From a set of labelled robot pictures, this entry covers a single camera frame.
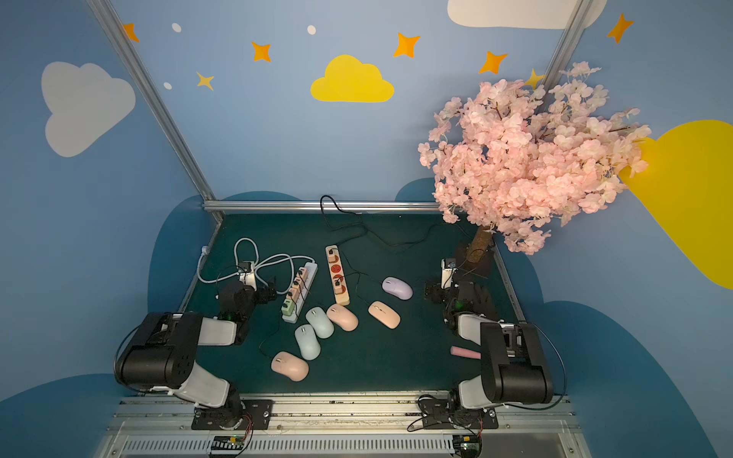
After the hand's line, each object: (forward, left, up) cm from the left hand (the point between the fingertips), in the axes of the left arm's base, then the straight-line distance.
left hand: (259, 274), depth 94 cm
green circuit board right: (-45, -64, -10) cm, 79 cm away
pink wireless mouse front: (-27, -14, -4) cm, 31 cm away
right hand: (+2, -63, -1) cm, 63 cm away
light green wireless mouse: (-14, -22, -6) cm, 27 cm away
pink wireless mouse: (-12, -29, -5) cm, 32 cm away
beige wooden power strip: (-4, -28, -1) cm, 28 cm away
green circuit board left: (-46, -1, -10) cm, 47 cm away
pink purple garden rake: (-22, -66, -7) cm, 70 cm away
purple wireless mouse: (0, -47, -6) cm, 47 cm away
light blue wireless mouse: (-20, -19, -6) cm, 28 cm away
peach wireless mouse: (-10, -42, -7) cm, 44 cm away
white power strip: (+6, -16, -5) cm, 18 cm away
